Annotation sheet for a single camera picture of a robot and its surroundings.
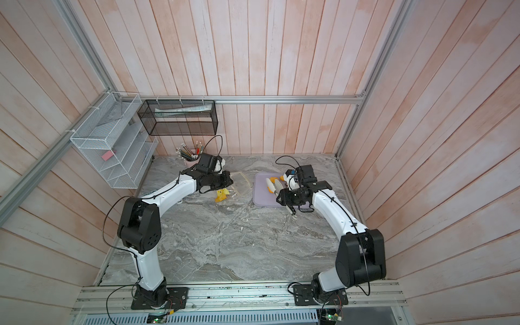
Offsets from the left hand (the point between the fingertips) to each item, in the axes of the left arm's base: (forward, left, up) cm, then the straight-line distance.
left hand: (233, 183), depth 93 cm
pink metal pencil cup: (+16, +25, -4) cm, 30 cm away
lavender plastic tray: (+3, -13, -15) cm, 20 cm away
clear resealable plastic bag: (+4, -3, -9) cm, 10 cm away
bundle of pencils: (+21, +28, 0) cm, 35 cm away
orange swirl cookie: (-2, +6, -6) cm, 9 cm away
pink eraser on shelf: (+2, +51, +16) cm, 54 cm away
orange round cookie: (+3, -19, 0) cm, 19 cm away
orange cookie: (+8, -24, -6) cm, 26 cm away
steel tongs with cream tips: (-5, -19, +3) cm, 20 cm away
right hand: (-8, -22, 0) cm, 23 cm away
